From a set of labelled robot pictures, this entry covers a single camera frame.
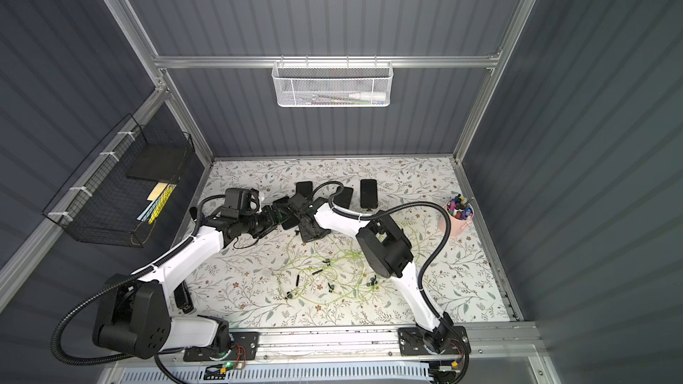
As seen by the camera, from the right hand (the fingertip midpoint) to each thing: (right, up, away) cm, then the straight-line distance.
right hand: (314, 234), depth 96 cm
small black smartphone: (-6, +16, +13) cm, 22 cm away
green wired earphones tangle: (+1, -11, -7) cm, 13 cm away
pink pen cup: (+50, +8, -9) cm, 51 cm away
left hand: (-7, +6, -11) cm, 15 cm away
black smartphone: (+21, +14, +13) cm, 28 cm away
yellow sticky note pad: (-43, +16, -21) cm, 50 cm away
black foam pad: (-46, +25, -15) cm, 54 cm away
